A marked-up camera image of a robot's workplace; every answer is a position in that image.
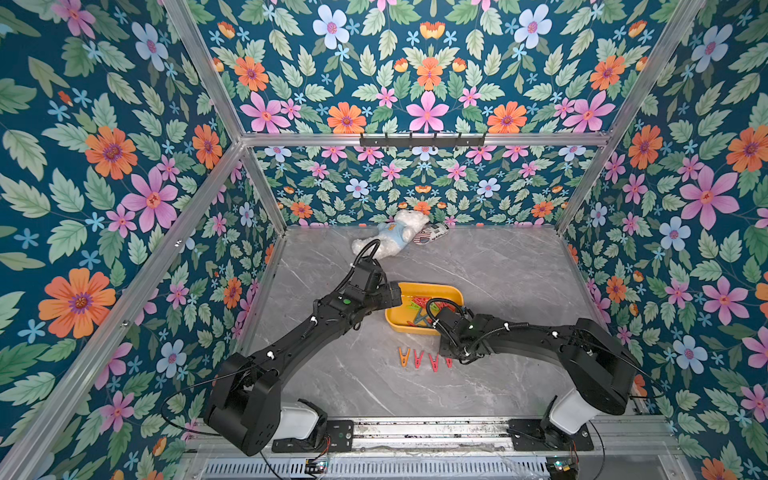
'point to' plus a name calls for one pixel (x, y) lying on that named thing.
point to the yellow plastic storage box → (411, 316)
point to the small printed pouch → (430, 233)
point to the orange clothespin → (403, 357)
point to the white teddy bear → (393, 235)
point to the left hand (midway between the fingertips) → (393, 290)
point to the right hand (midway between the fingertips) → (445, 350)
